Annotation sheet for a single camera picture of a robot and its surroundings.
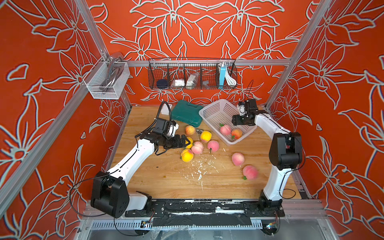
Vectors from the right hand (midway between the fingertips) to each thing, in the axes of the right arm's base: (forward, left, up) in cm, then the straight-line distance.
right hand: (235, 118), depth 97 cm
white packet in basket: (+9, +36, +22) cm, 44 cm away
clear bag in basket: (+13, +29, +20) cm, 38 cm away
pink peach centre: (-17, +15, -6) cm, 23 cm away
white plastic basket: (+12, +8, -10) cm, 18 cm away
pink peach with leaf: (-6, +6, -5) cm, 10 cm away
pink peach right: (-26, +2, -6) cm, 27 cm away
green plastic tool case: (+11, +33, -7) cm, 35 cm away
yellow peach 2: (-25, +31, -5) cm, 40 cm away
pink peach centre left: (-19, +25, -5) cm, 32 cm away
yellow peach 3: (-11, +20, -6) cm, 23 cm away
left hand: (-22, +33, +4) cm, 40 cm away
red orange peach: (-9, 0, -5) cm, 10 cm away
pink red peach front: (-34, -3, -5) cm, 35 cm away
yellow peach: (-18, +30, -6) cm, 35 cm away
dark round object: (+17, +49, +16) cm, 54 cm away
